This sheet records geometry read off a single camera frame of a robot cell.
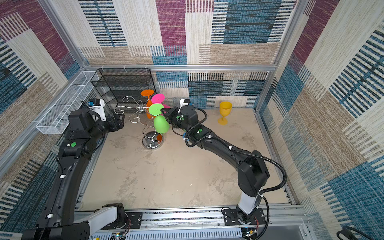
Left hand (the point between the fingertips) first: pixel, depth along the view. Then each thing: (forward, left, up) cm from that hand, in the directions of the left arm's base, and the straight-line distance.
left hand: (116, 113), depth 69 cm
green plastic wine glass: (+3, -18, -12) cm, 22 cm away
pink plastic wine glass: (+14, -17, -4) cm, 22 cm away
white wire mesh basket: (-2, +29, -3) cm, 29 cm away
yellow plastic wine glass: (+25, -57, -21) cm, 66 cm away
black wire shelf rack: (+41, +15, -17) cm, 47 cm away
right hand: (+2, -19, -2) cm, 19 cm away
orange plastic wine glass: (+21, -10, -5) cm, 24 cm away
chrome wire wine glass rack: (+8, -8, -35) cm, 36 cm away
